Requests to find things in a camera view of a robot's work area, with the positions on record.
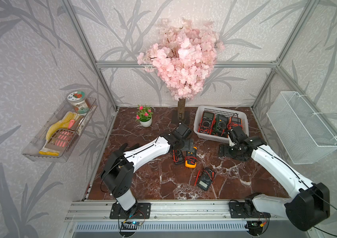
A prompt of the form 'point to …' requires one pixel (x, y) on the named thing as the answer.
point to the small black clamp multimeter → (177, 156)
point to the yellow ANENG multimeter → (191, 158)
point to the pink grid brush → (61, 139)
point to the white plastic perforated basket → (214, 137)
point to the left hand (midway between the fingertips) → (186, 145)
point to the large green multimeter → (221, 126)
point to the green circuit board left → (136, 223)
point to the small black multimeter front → (204, 178)
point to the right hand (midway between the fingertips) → (225, 153)
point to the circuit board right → (254, 227)
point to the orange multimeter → (234, 121)
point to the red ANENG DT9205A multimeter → (207, 122)
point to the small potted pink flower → (144, 115)
